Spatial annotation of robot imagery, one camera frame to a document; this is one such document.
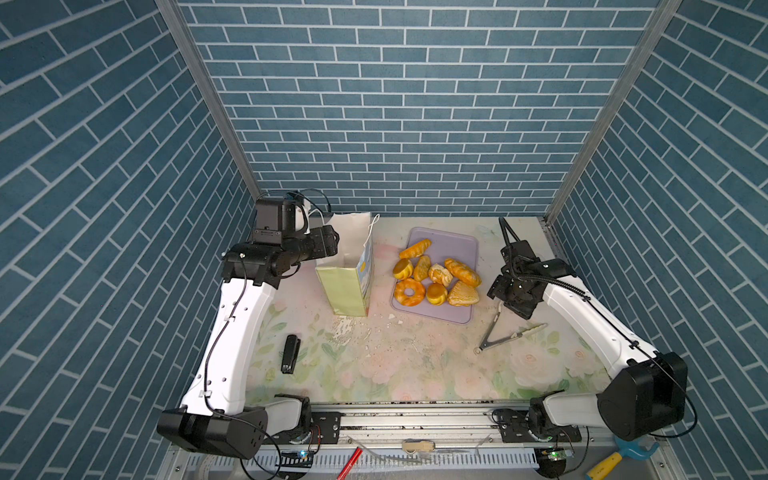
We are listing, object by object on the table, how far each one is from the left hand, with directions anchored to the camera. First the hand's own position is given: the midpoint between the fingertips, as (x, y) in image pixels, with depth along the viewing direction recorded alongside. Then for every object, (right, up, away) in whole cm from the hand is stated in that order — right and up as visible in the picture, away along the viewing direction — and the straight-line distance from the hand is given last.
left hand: (327, 236), depth 71 cm
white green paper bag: (+4, -10, +6) cm, 12 cm away
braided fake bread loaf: (+37, -11, +23) cm, 45 cm away
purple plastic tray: (+35, -2, +42) cm, 55 cm away
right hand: (+45, -17, +12) cm, 49 cm away
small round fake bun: (+29, -18, +23) cm, 41 cm away
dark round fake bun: (+19, -10, +27) cm, 35 cm away
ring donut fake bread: (+20, -20, +24) cm, 37 cm away
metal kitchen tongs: (+54, -29, +18) cm, 64 cm away
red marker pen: (+6, -53, -2) cm, 54 cm away
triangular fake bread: (+37, -18, +23) cm, 47 cm away
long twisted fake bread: (+23, -4, +34) cm, 41 cm away
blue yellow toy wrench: (+72, -50, -1) cm, 88 cm away
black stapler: (-13, -33, +12) cm, 37 cm away
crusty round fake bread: (+31, -12, +26) cm, 42 cm away
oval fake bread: (+25, -10, +29) cm, 39 cm away
